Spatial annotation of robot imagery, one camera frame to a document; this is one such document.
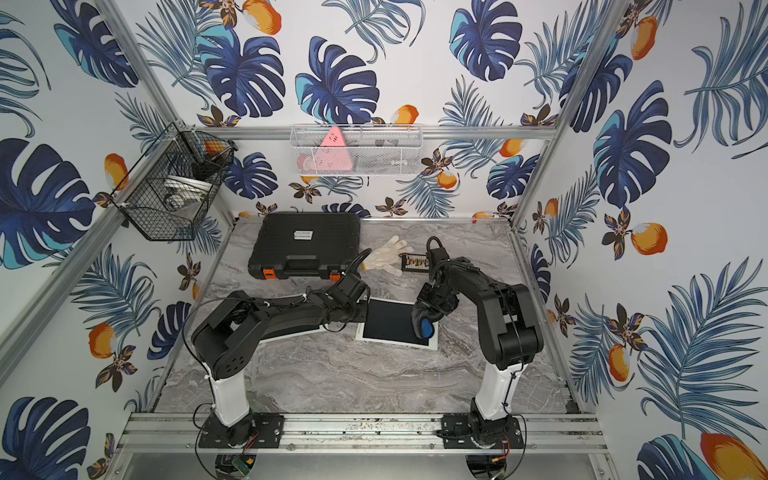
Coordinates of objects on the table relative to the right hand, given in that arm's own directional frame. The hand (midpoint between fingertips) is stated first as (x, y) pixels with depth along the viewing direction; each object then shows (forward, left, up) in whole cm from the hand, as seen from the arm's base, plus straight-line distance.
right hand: (424, 309), depth 94 cm
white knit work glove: (+22, +13, -1) cm, 26 cm away
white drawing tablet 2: (-10, +40, +1) cm, 41 cm away
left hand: (-1, +19, -2) cm, 20 cm away
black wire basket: (+36, +77, +33) cm, 91 cm away
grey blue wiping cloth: (-6, +1, +4) cm, 7 cm away
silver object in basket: (+15, +67, +34) cm, 77 cm away
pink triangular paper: (+33, +28, +34) cm, 55 cm away
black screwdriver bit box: (+19, +3, 0) cm, 19 cm away
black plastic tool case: (+22, +41, +5) cm, 47 cm away
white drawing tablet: (-4, +11, -1) cm, 12 cm away
